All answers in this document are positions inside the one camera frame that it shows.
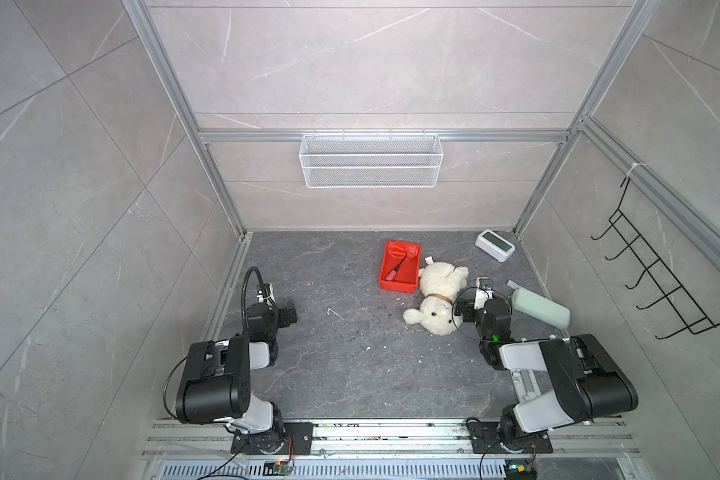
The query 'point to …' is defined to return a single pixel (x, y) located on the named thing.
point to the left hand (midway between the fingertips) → (274, 296)
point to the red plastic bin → (400, 267)
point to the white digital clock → (495, 246)
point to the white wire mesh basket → (371, 161)
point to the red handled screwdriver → (392, 274)
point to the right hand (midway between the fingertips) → (473, 290)
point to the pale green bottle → (547, 309)
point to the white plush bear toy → (442, 284)
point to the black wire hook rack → (687, 310)
